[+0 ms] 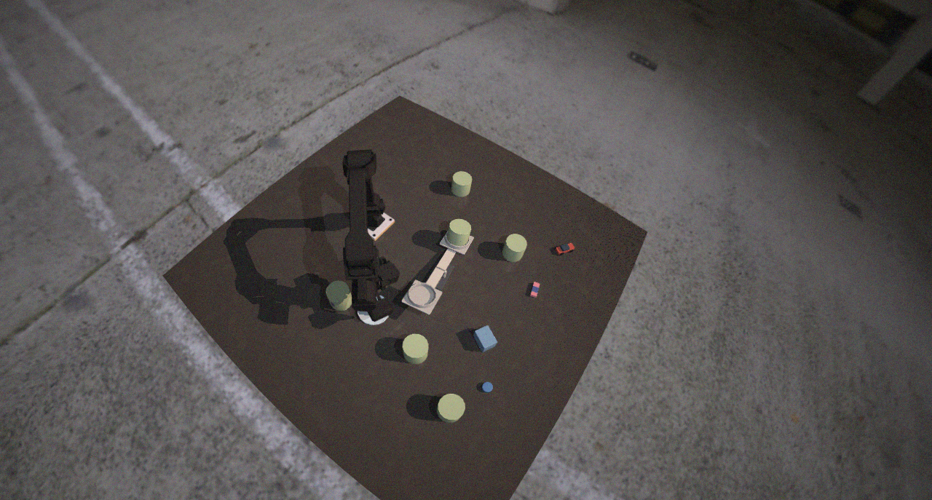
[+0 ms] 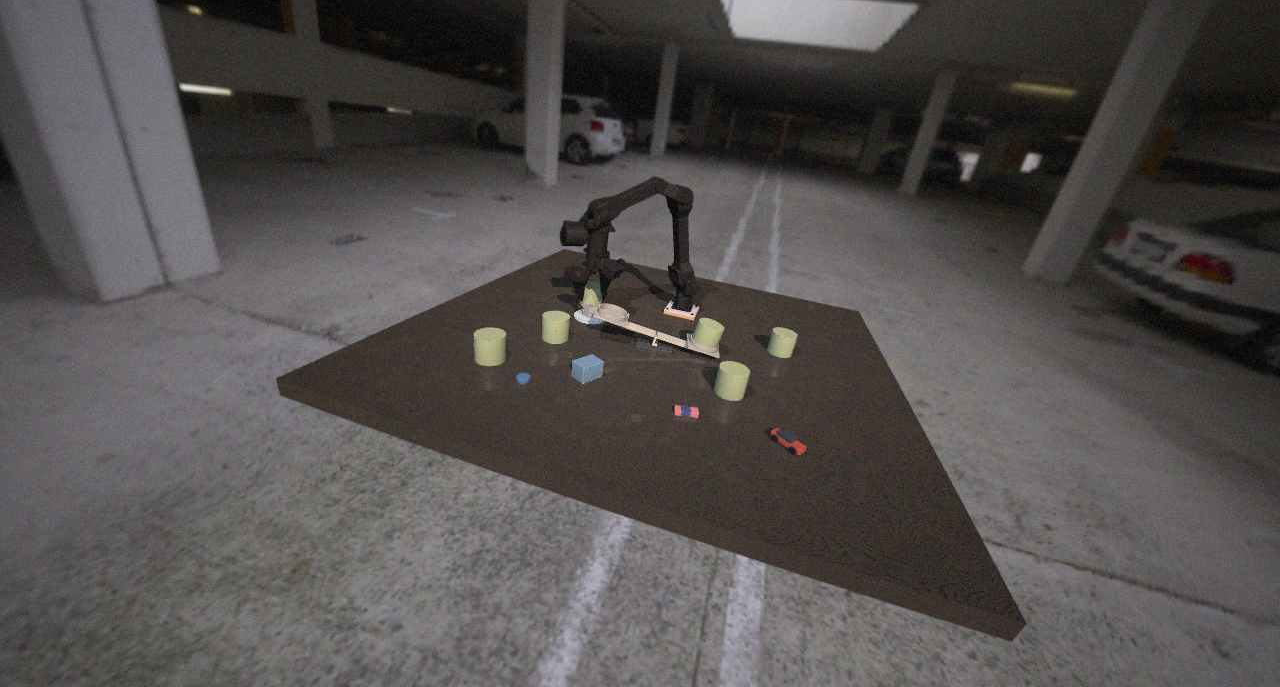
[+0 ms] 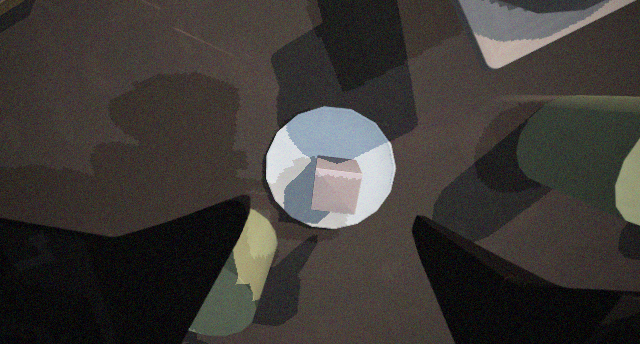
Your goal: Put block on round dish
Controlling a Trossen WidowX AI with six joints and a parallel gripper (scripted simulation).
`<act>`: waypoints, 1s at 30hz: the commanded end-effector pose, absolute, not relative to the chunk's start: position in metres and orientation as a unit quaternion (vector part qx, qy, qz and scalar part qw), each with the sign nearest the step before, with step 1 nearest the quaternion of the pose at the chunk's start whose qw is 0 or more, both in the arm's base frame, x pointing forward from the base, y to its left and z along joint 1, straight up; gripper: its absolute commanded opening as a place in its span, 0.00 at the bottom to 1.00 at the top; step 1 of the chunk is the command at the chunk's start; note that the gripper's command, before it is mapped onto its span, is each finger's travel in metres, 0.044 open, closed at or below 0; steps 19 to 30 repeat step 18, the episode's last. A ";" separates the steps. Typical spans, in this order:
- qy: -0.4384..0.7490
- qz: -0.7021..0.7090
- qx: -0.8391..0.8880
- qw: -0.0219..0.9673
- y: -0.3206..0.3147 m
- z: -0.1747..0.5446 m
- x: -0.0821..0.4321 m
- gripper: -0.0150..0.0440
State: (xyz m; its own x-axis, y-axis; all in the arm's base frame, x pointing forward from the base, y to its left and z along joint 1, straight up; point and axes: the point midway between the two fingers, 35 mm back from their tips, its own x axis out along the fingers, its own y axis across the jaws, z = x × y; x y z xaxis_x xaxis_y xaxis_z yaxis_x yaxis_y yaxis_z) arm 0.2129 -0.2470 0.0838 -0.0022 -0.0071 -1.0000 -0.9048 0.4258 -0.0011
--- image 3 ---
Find white round dish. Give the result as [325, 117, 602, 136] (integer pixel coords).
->
[266, 106, 395, 229]

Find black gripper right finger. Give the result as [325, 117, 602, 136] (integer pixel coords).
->
[412, 215, 640, 344]

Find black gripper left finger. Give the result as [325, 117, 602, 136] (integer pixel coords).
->
[0, 195, 251, 344]

